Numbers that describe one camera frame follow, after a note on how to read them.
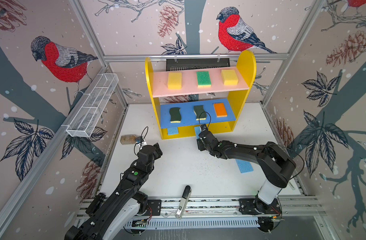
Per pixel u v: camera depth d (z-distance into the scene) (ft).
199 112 3.12
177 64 3.03
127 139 3.11
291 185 2.61
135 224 2.34
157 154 2.05
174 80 2.41
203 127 2.67
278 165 1.53
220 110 3.19
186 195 2.39
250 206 2.38
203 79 2.43
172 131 3.30
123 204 1.66
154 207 2.39
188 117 3.08
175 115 3.10
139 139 2.29
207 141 2.30
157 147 2.42
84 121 2.34
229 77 2.44
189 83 2.46
